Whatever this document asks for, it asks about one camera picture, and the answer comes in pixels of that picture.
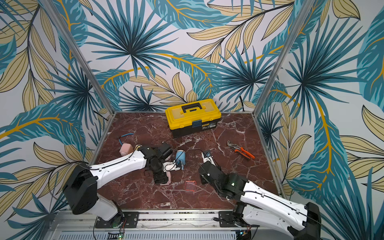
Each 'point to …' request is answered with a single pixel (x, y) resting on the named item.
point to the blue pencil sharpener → (181, 155)
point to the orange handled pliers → (241, 150)
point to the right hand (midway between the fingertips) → (203, 168)
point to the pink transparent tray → (190, 185)
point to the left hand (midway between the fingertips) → (161, 176)
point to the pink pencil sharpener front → (126, 148)
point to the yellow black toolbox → (187, 119)
